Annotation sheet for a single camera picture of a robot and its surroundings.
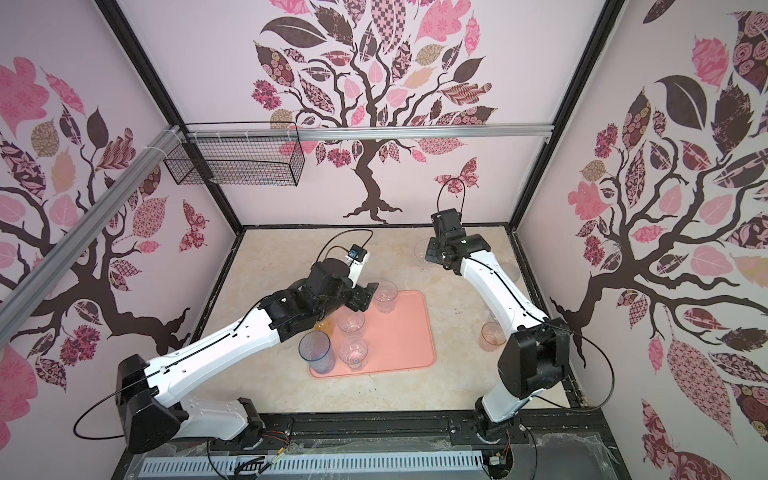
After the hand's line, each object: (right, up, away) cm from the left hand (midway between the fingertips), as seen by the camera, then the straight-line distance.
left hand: (364, 282), depth 75 cm
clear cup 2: (-4, -22, +12) cm, 25 cm away
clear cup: (-5, -13, +14) cm, 20 cm away
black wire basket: (-41, +40, +20) cm, 61 cm away
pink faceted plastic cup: (+38, -18, +15) cm, 44 cm away
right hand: (+22, +9, +11) cm, 26 cm away
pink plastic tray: (+9, -19, +15) cm, 26 cm away
